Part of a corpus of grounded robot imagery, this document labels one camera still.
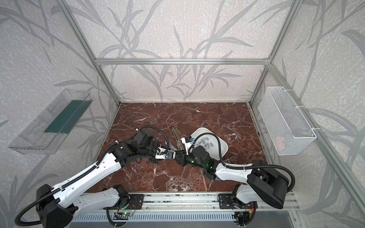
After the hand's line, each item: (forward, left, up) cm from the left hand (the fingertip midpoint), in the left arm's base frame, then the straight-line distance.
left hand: (170, 145), depth 74 cm
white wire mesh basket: (+2, -53, +17) cm, 56 cm away
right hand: (-1, -1, -3) cm, 3 cm away
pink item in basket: (+1, -56, +3) cm, 57 cm away
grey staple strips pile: (+11, -19, -19) cm, 29 cm away
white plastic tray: (+12, -24, -19) cm, 33 cm away
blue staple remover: (+8, +2, -17) cm, 19 cm away
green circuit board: (-29, +22, -18) cm, 40 cm away
